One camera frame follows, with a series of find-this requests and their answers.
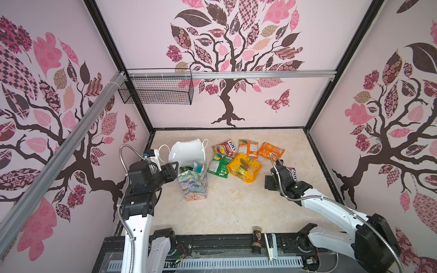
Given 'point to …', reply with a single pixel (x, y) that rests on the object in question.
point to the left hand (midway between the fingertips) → (175, 167)
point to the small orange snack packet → (248, 147)
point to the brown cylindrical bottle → (256, 242)
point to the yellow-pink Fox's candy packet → (226, 148)
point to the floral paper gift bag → (194, 185)
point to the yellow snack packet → (243, 167)
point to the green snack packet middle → (219, 166)
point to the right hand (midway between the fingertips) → (271, 177)
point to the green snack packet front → (185, 168)
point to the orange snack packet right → (266, 149)
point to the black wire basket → (158, 86)
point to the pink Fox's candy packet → (292, 171)
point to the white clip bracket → (272, 252)
